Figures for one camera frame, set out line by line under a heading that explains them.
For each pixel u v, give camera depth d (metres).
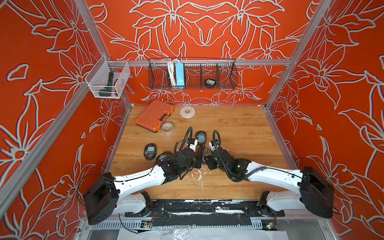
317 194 0.41
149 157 0.90
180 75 0.90
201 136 0.98
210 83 0.95
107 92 0.78
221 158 0.60
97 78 0.79
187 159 0.58
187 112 1.14
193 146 0.71
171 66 0.88
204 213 0.73
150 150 0.93
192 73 0.98
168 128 1.05
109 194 0.41
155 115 1.08
